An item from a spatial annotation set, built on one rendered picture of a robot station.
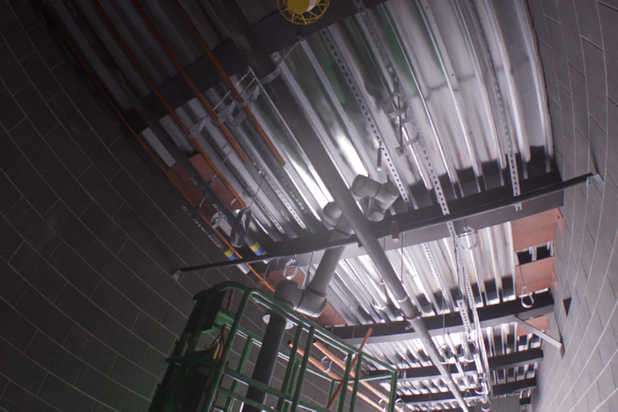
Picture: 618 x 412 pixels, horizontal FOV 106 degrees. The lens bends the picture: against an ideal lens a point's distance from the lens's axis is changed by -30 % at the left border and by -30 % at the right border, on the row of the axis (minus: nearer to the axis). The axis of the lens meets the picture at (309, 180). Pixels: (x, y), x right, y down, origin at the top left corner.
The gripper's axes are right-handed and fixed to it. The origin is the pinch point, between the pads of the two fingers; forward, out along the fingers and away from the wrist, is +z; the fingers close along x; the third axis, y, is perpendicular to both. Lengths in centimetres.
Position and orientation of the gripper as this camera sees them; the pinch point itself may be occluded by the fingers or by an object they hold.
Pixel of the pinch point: (378, 178)
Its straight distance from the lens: 204.0
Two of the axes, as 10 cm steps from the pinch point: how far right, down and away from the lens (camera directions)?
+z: 2.0, -6.3, 7.5
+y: -1.3, -7.8, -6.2
